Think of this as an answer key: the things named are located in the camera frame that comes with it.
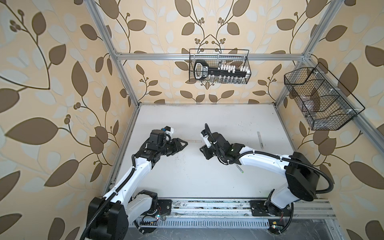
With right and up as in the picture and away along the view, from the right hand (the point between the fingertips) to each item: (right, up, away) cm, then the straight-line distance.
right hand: (202, 148), depth 83 cm
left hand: (-9, +4, -5) cm, 11 cm away
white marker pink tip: (+40, +2, +16) cm, 43 cm away
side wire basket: (+60, +24, -11) cm, 66 cm away
